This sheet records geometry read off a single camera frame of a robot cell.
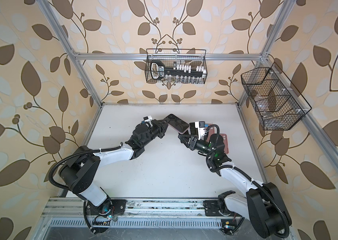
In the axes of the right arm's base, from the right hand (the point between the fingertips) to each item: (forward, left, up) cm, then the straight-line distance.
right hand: (180, 138), depth 75 cm
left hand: (+10, +4, +5) cm, 11 cm away
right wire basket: (+11, -49, +12) cm, 52 cm away
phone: (+8, +1, +1) cm, 8 cm away
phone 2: (+8, -8, -5) cm, 13 cm away
